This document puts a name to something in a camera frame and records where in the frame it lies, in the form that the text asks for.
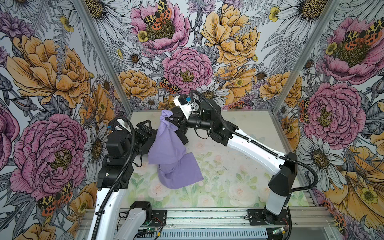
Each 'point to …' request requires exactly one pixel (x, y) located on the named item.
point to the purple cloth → (177, 168)
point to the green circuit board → (151, 229)
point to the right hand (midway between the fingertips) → (168, 121)
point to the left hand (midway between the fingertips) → (147, 130)
